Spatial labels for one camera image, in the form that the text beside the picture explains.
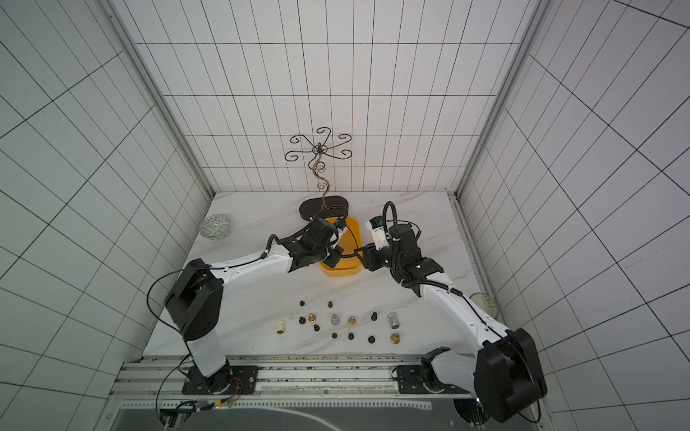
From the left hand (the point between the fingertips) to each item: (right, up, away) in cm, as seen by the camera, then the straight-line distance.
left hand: (334, 254), depth 89 cm
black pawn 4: (+6, -24, -10) cm, 26 cm away
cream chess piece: (-16, -22, -8) cm, 28 cm away
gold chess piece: (+6, -20, -7) cm, 22 cm away
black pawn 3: (+12, -25, -10) cm, 29 cm away
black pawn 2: (+13, -19, -6) cm, 24 cm away
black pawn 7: (-1, -17, -2) cm, 17 cm away
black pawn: (-11, -16, -2) cm, 19 cm away
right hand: (+10, +4, -7) cm, 13 cm away
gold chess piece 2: (+19, -24, -10) cm, 32 cm away
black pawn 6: (-10, -20, -6) cm, 23 cm away
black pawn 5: (-5, -22, -8) cm, 24 cm away
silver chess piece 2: (+19, -20, -6) cm, 29 cm away
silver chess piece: (+1, -20, -8) cm, 21 cm away
